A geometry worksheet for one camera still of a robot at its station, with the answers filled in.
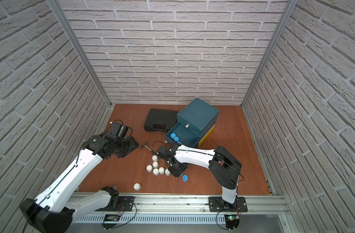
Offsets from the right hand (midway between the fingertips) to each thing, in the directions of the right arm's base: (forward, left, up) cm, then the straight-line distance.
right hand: (181, 171), depth 82 cm
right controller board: (-25, -24, -4) cm, 34 cm away
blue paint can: (+21, +4, +7) cm, 22 cm away
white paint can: (+9, +16, 0) cm, 19 cm away
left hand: (+10, +22, +17) cm, 30 cm away
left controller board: (-20, +37, -1) cm, 42 cm away
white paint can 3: (0, +15, +1) cm, 15 cm away
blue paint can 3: (+16, 0, +7) cm, 17 cm away
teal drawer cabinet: (+21, -9, +19) cm, 30 cm away
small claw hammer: (+20, +24, -1) cm, 31 cm away
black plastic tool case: (+36, +14, +4) cm, 39 cm away
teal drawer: (+17, -4, +11) cm, 20 cm away
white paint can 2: (+5, +16, 0) cm, 17 cm away
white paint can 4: (+1, +12, 0) cm, 12 cm away
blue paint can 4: (-4, -2, +1) cm, 4 cm away
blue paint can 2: (+18, +2, +8) cm, 19 cm away
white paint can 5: (0, +8, +1) cm, 8 cm away
